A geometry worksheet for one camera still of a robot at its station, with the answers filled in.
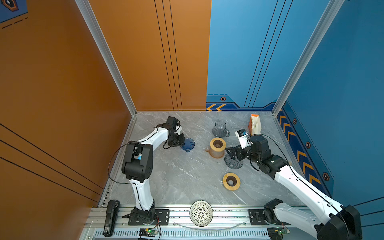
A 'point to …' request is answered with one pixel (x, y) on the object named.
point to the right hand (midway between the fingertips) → (232, 145)
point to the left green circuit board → (148, 232)
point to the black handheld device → (112, 211)
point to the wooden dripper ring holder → (218, 149)
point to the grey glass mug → (219, 130)
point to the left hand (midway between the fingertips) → (184, 142)
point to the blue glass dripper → (189, 144)
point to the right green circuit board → (277, 233)
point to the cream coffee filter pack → (254, 125)
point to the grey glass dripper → (234, 164)
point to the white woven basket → (201, 213)
